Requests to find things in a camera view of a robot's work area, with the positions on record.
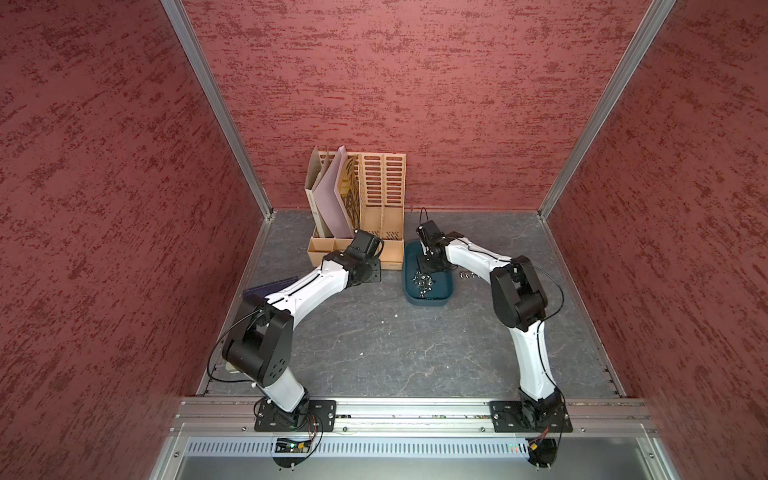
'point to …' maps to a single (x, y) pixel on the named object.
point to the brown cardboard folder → (317, 166)
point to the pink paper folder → (332, 210)
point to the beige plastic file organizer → (372, 189)
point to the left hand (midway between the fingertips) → (369, 276)
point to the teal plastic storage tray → (442, 288)
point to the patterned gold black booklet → (350, 189)
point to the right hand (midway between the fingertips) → (429, 269)
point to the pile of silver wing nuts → (424, 283)
